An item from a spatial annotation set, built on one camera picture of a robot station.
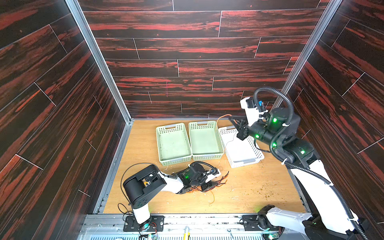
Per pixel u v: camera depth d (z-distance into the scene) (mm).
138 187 483
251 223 724
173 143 1046
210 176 723
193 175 685
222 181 879
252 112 455
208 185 749
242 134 499
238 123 557
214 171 689
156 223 735
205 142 1085
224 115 565
